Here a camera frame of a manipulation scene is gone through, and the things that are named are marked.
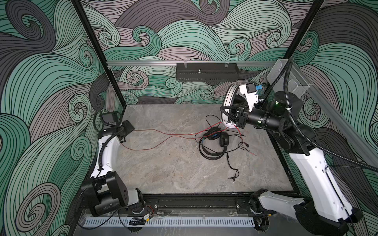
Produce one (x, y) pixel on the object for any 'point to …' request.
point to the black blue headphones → (214, 133)
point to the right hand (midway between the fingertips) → (223, 109)
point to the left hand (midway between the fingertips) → (129, 125)
